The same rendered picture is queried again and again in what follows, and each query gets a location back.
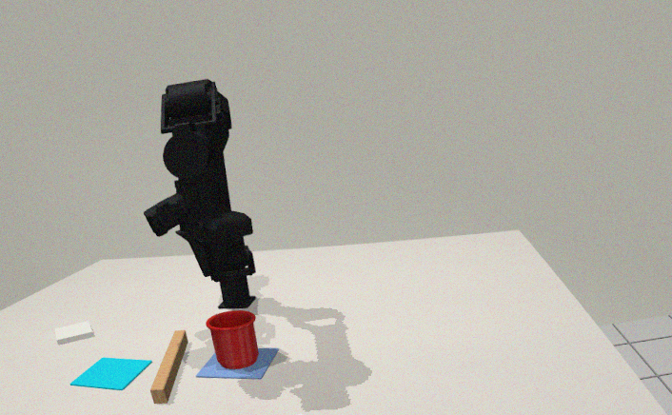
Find white flat block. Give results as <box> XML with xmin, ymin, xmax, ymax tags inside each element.
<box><xmin>55</xmin><ymin>321</ymin><xmax>93</xmax><ymax>345</ymax></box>

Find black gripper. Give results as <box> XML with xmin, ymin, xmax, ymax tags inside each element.
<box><xmin>174</xmin><ymin>168</ymin><xmax>253</xmax><ymax>283</ymax></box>

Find red cup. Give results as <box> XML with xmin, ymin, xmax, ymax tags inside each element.
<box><xmin>207</xmin><ymin>310</ymin><xmax>259</xmax><ymax>369</ymax></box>

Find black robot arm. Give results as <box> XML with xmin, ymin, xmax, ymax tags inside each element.
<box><xmin>144</xmin><ymin>79</ymin><xmax>256</xmax><ymax>309</ymax></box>

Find tan flat bar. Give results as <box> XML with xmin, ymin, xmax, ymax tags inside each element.
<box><xmin>150</xmin><ymin>330</ymin><xmax>188</xmax><ymax>404</ymax></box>

